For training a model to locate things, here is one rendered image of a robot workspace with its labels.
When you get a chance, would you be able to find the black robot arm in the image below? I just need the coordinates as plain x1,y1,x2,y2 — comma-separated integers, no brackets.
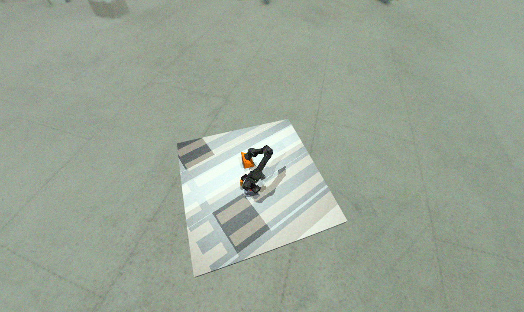
242,145,273,191

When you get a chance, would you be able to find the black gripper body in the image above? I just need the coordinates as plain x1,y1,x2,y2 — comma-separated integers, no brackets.
241,174,260,194

